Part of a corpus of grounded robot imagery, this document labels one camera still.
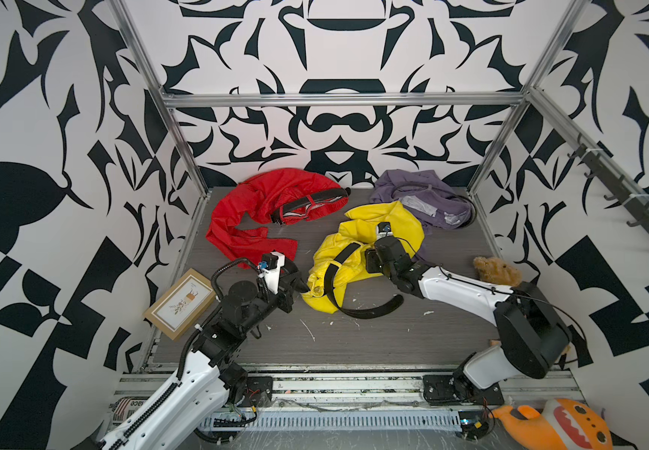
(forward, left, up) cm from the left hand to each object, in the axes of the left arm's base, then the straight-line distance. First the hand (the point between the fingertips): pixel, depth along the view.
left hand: (294, 268), depth 74 cm
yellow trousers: (+25, -21, -15) cm, 35 cm away
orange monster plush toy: (-35, -60, -13) cm, 71 cm away
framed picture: (0, +37, -21) cm, 42 cm away
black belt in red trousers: (+31, +9, -14) cm, 35 cm away
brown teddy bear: (+3, -61, -12) cm, 62 cm away
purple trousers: (+37, -47, -13) cm, 61 cm away
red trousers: (+35, +16, -11) cm, 40 cm away
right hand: (+12, -23, -10) cm, 28 cm away
